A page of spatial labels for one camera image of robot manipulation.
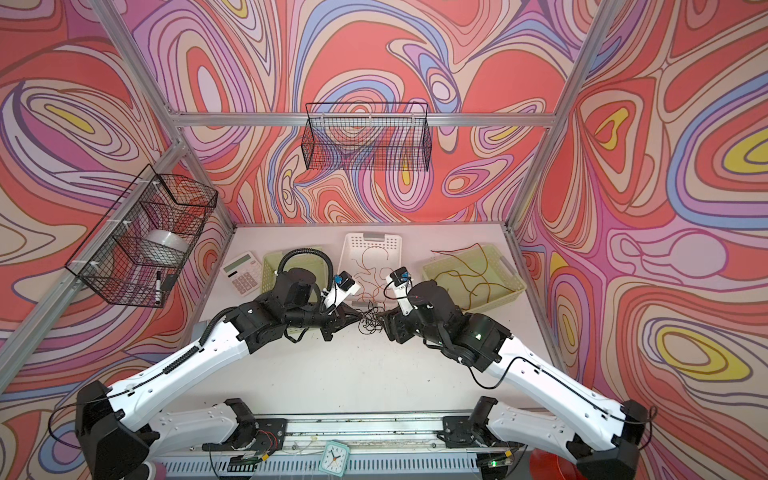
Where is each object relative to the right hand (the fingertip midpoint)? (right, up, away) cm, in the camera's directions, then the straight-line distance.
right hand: (393, 317), depth 69 cm
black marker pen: (-57, +5, +2) cm, 58 cm away
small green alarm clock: (-14, -33, 0) cm, 36 cm away
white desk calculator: (-51, +8, +32) cm, 61 cm away
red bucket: (+37, -36, +1) cm, 51 cm away
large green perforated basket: (+30, +7, +31) cm, 43 cm away
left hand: (-7, 0, +1) cm, 7 cm away
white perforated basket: (-8, +13, +42) cm, 45 cm away
